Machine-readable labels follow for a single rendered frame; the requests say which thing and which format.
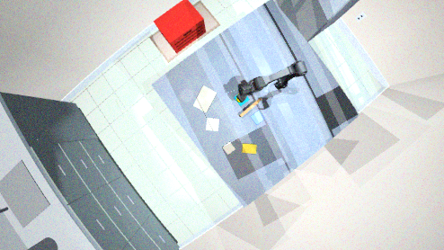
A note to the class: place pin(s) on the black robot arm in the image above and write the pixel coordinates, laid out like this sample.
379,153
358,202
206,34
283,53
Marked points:
297,69

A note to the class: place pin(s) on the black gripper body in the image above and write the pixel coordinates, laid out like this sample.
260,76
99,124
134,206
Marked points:
241,98

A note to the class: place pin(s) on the yellow block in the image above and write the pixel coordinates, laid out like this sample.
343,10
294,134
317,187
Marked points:
249,148

